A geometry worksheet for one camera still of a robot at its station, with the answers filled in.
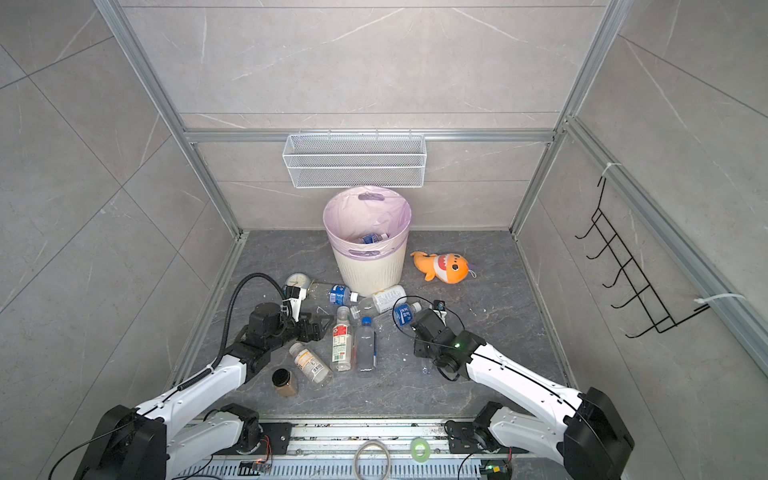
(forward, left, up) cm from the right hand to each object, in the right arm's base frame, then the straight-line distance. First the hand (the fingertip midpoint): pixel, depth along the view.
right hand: (422, 338), depth 83 cm
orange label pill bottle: (-6, +32, -2) cm, 32 cm away
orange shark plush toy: (+24, -10, +1) cm, 26 cm away
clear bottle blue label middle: (+9, +5, -1) cm, 10 cm away
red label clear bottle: (0, +23, -1) cm, 23 cm away
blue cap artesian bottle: (+1, +17, -8) cm, 19 cm away
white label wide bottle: (+13, +12, -1) cm, 18 cm away
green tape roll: (-26, +1, -7) cm, 27 cm away
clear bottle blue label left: (+16, +25, -2) cm, 30 cm away
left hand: (+7, +29, +5) cm, 30 cm away
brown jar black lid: (-12, +36, +3) cm, 38 cm away
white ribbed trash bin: (+17, +16, +6) cm, 24 cm away
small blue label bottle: (+35, +15, +5) cm, 38 cm away
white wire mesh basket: (+55, +20, +23) cm, 63 cm away
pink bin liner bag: (+39, +20, +14) cm, 46 cm away
